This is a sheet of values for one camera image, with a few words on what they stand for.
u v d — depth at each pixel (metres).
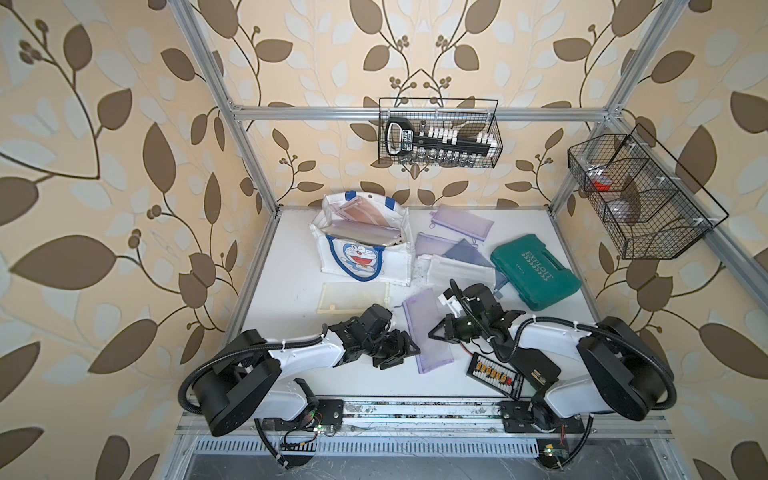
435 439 0.72
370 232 0.89
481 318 0.69
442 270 1.00
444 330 0.78
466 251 1.07
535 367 0.79
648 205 0.74
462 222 1.16
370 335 0.68
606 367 0.44
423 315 0.90
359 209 0.96
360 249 0.87
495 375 0.79
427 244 1.09
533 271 0.97
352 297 0.95
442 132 0.82
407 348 0.75
